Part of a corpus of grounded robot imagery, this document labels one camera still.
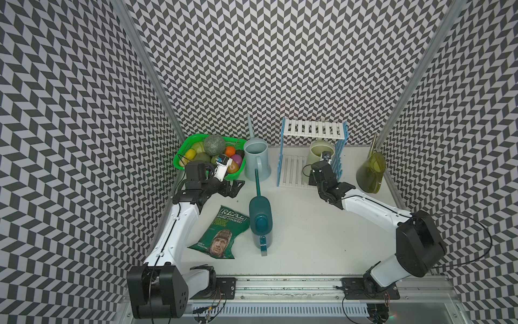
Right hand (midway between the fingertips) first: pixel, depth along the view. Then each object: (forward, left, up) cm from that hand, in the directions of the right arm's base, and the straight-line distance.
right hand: (319, 172), depth 88 cm
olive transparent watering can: (+3, -25, -5) cm, 26 cm away
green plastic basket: (+27, +40, -8) cm, 49 cm away
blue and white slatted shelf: (+13, +11, -15) cm, 22 cm away
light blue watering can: (+7, +28, +3) cm, 29 cm away
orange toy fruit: (+21, +44, -8) cm, 49 cm away
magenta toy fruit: (+17, +39, -10) cm, 44 cm away
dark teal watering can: (-23, +25, 0) cm, 34 cm away
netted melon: (+20, +51, -2) cm, 54 cm away
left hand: (-7, +37, +5) cm, 37 cm away
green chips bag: (-28, +42, -6) cm, 51 cm away
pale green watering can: (+7, +2, +7) cm, 10 cm away
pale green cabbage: (+23, +61, -7) cm, 65 cm away
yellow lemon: (+18, +64, -6) cm, 66 cm away
